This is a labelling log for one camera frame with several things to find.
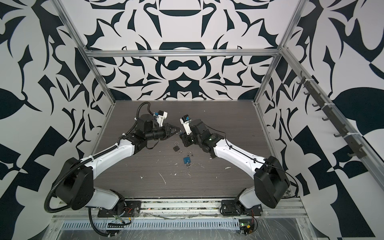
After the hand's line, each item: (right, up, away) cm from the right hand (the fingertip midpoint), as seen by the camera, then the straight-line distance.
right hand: (182, 133), depth 81 cm
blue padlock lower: (+2, -17, +8) cm, 19 cm away
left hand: (0, +4, -3) cm, 5 cm away
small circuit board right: (+31, -42, -10) cm, 53 cm away
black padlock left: (-5, -11, +14) cm, 18 cm away
